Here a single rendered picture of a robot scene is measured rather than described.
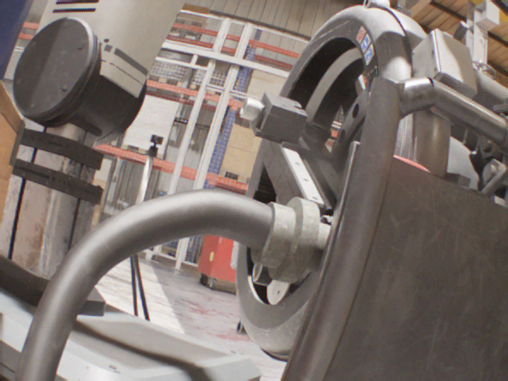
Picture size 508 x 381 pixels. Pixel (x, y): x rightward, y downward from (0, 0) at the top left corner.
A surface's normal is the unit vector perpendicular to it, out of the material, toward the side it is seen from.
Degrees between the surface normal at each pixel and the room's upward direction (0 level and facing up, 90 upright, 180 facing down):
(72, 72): 90
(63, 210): 90
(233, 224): 105
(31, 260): 90
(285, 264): 100
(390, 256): 90
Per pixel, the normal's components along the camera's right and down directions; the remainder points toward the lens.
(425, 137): 0.29, -0.11
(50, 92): -0.26, -0.15
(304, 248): 0.23, 0.15
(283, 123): 0.14, 0.40
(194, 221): 0.47, 0.26
